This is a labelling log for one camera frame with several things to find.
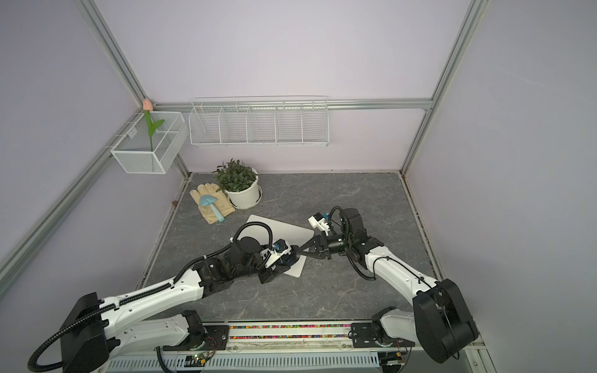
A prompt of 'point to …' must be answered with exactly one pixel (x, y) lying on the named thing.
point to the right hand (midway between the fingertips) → (298, 252)
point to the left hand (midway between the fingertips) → (283, 259)
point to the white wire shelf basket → (259, 120)
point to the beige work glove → (222, 202)
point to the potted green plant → (240, 183)
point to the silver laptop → (296, 236)
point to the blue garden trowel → (207, 200)
